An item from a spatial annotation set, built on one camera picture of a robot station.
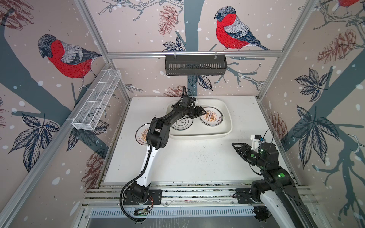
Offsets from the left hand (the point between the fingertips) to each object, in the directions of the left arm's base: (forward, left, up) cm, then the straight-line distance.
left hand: (204, 113), depth 100 cm
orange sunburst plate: (+2, -8, -7) cm, 11 cm away
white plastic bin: (-9, +4, -9) cm, 13 cm away
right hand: (-30, -12, +7) cm, 33 cm away
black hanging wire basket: (+31, +5, +19) cm, 37 cm away
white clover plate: (-4, +16, -7) cm, 18 cm away
